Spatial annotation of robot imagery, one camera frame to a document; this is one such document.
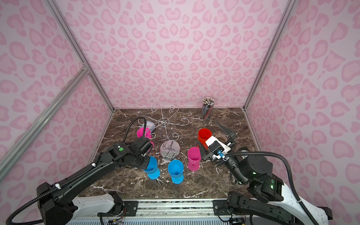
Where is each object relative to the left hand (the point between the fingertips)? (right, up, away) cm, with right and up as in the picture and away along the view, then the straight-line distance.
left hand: (146, 160), depth 75 cm
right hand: (+29, +18, -24) cm, 42 cm away
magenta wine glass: (+26, +2, 0) cm, 26 cm away
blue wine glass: (+4, -4, -3) cm, 7 cm away
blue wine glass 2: (+16, -6, +4) cm, 17 cm away
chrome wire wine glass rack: (+11, +2, +18) cm, 21 cm away
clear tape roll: (+47, +9, +26) cm, 55 cm away
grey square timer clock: (-5, +18, +31) cm, 36 cm away
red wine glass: (+32, +13, +10) cm, 36 cm away
